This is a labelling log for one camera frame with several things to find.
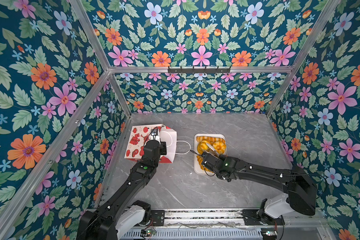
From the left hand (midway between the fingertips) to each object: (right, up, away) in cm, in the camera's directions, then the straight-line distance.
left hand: (161, 135), depth 80 cm
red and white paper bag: (-15, 0, +10) cm, 18 cm away
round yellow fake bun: (+23, -8, +12) cm, 27 cm away
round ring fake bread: (+34, -8, +13) cm, 37 cm away
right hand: (+33, -14, +4) cm, 36 cm away
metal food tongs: (+28, -9, +7) cm, 30 cm away
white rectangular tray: (+20, -21, +10) cm, 31 cm away
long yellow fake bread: (+31, -3, +22) cm, 38 cm away
